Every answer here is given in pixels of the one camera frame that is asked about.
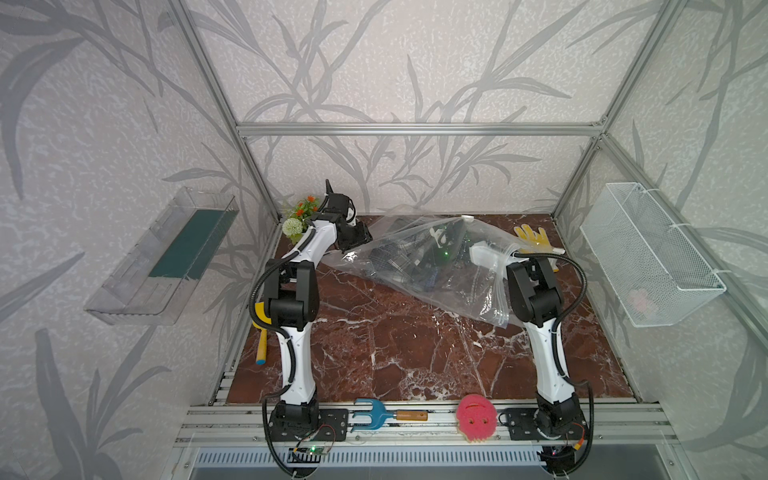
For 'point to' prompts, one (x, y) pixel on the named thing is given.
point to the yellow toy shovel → (261, 352)
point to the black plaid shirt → (419, 260)
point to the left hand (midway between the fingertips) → (367, 236)
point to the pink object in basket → (639, 302)
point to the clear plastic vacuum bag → (474, 290)
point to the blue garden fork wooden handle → (381, 416)
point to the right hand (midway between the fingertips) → (428, 256)
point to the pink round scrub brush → (476, 417)
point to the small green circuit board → (314, 449)
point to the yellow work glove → (535, 242)
